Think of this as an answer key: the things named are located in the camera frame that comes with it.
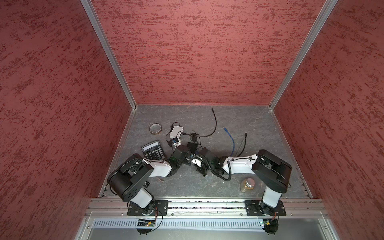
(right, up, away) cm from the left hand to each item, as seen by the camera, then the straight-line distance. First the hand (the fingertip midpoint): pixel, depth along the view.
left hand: (189, 153), depth 93 cm
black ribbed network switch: (+2, +3, +3) cm, 5 cm away
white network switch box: (-10, +12, +16) cm, 23 cm away
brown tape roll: (-25, +15, +13) cm, 32 cm away
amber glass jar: (+31, -10, -21) cm, 39 cm away
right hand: (+4, -7, -5) cm, 9 cm away
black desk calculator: (-23, +2, -1) cm, 23 cm away
